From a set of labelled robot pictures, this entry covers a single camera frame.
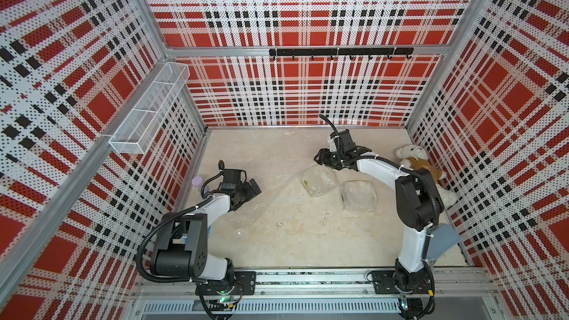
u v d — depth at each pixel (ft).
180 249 1.43
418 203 1.69
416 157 3.19
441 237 2.76
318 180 3.18
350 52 2.91
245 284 2.41
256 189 2.83
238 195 2.35
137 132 3.02
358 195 3.04
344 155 2.41
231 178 2.40
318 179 3.18
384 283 2.42
